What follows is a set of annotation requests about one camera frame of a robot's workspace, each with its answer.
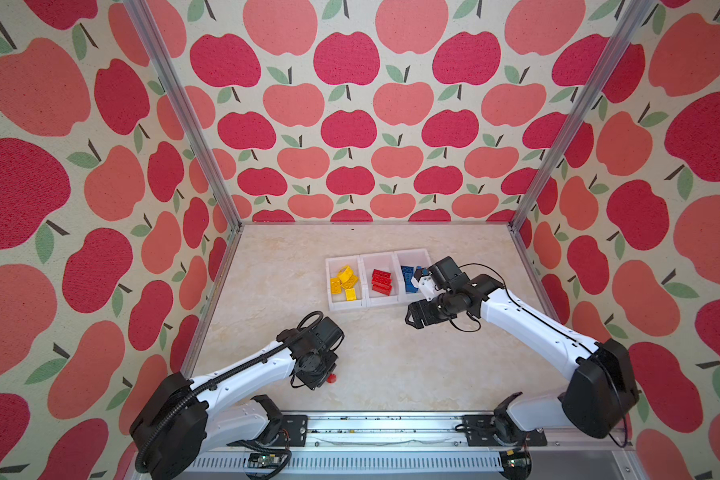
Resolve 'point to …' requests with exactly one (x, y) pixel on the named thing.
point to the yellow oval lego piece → (345, 274)
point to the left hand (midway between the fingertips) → (341, 373)
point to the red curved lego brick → (331, 378)
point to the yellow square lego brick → (351, 282)
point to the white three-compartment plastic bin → (363, 265)
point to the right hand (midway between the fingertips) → (423, 314)
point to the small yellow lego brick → (335, 286)
